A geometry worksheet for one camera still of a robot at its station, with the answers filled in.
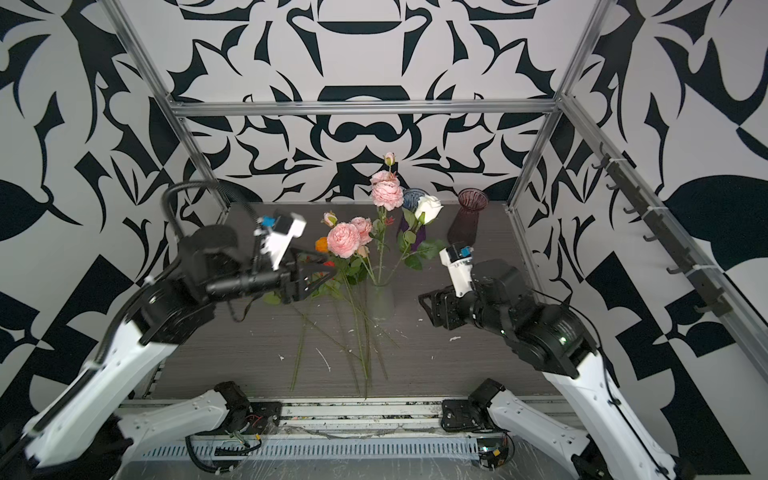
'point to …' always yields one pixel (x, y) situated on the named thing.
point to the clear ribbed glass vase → (380, 301)
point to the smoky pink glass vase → (463, 227)
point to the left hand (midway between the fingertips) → (332, 257)
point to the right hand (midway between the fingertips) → (432, 293)
